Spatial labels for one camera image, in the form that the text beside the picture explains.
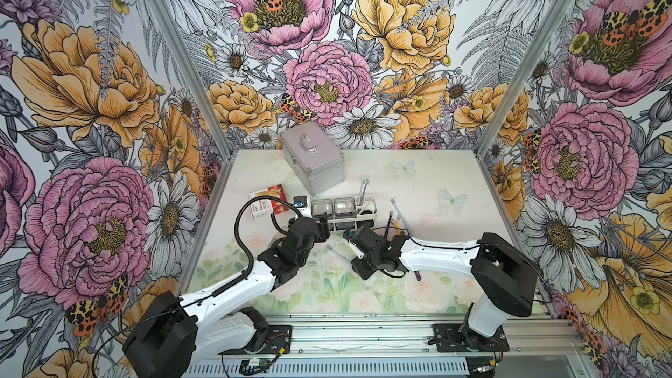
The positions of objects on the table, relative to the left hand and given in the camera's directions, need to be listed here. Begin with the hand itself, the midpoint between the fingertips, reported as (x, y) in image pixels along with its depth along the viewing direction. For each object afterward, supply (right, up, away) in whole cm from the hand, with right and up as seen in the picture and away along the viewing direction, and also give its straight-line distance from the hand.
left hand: (316, 221), depth 84 cm
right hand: (+14, -16, +2) cm, 22 cm away
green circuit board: (-15, -35, -13) cm, 41 cm away
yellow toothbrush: (+29, -6, +12) cm, 32 cm away
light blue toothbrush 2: (+4, -10, +9) cm, 14 cm away
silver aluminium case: (-3, +21, +16) cm, 27 cm away
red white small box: (-21, +2, +16) cm, 27 cm away
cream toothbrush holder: (+16, +2, +6) cm, 17 cm away
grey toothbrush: (+18, +14, +29) cm, 37 cm away
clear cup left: (0, +3, +16) cm, 16 cm away
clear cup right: (+9, +2, +19) cm, 21 cm away
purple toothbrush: (+33, -18, +2) cm, 37 cm away
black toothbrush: (+25, -3, +15) cm, 30 cm away
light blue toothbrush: (+16, +12, +5) cm, 20 cm away
